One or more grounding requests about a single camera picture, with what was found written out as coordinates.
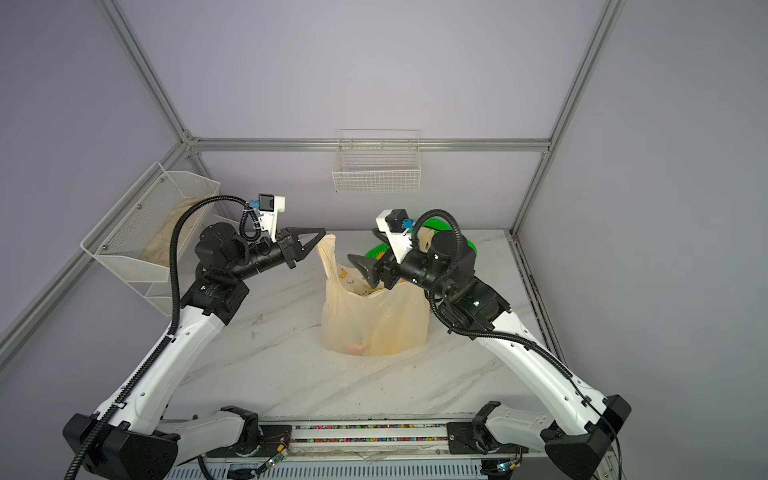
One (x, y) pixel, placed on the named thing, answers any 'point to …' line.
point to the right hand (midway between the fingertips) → (362, 241)
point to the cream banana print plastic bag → (359, 320)
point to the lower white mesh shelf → (151, 279)
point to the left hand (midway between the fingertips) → (324, 233)
